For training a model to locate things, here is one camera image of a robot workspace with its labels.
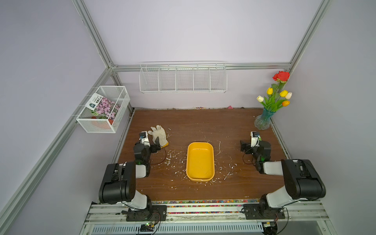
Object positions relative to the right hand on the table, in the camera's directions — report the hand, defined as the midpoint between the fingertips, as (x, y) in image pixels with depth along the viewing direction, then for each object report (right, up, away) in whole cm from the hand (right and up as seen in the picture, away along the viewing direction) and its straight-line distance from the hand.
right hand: (248, 139), depth 95 cm
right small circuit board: (+3, -42, -23) cm, 48 cm away
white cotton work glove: (-61, +4, +10) cm, 62 cm away
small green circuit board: (-59, -41, -23) cm, 75 cm away
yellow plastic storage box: (-31, -14, -3) cm, 35 cm away
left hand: (-62, +1, -3) cm, 62 cm away
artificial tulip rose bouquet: (+17, +26, -6) cm, 32 cm away
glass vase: (+13, +11, +7) cm, 18 cm away
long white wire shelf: (-43, +42, +4) cm, 60 cm away
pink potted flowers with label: (-83, +18, -21) cm, 87 cm away
